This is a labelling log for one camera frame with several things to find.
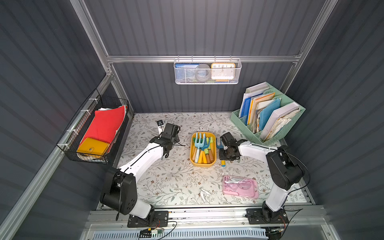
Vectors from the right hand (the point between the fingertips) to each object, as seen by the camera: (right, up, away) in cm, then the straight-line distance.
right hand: (224, 155), depth 95 cm
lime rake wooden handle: (-10, +5, +3) cm, 11 cm away
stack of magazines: (+21, +31, -4) cm, 38 cm away
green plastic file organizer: (+13, +21, +10) cm, 26 cm away
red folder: (-64, +20, -22) cm, 70 cm away
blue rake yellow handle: (-2, -3, -4) cm, 5 cm away
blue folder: (+16, +31, +8) cm, 35 cm away
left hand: (-37, +13, -8) cm, 40 cm away
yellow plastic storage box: (-12, -4, -4) cm, 13 cm away
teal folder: (+25, +27, -4) cm, 37 cm away
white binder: (+27, +25, -11) cm, 38 cm away
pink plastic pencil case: (+8, -15, -12) cm, 21 cm away
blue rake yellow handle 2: (-16, 0, -2) cm, 16 cm away
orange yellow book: (+19, +35, 0) cm, 40 cm away
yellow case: (-65, +10, -30) cm, 72 cm away
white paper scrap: (-15, -18, -16) cm, 29 cm away
